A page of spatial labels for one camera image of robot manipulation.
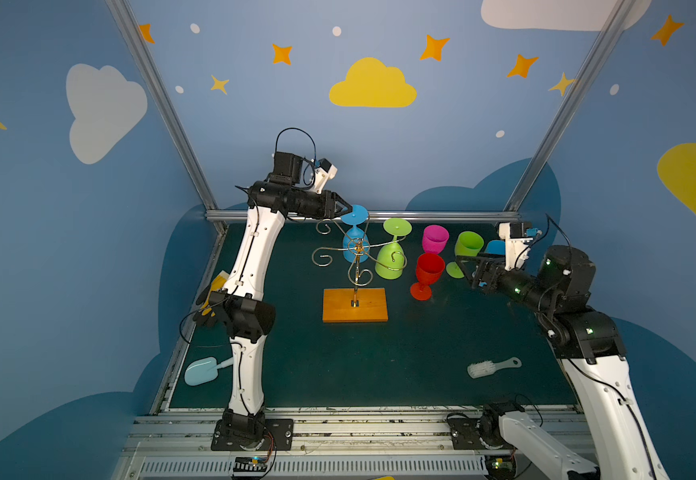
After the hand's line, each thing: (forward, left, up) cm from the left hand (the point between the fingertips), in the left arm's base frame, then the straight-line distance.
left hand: (344, 207), depth 79 cm
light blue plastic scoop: (-32, +40, -34) cm, 62 cm away
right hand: (-19, -29, +4) cm, 35 cm away
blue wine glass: (-3, -3, -12) cm, 12 cm away
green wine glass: (-8, -13, -13) cm, 21 cm away
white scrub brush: (-31, -41, -33) cm, 61 cm away
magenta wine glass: (+7, -30, -20) cm, 37 cm away
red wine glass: (-7, -26, -18) cm, 33 cm away
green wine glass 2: (+6, -41, -21) cm, 47 cm away
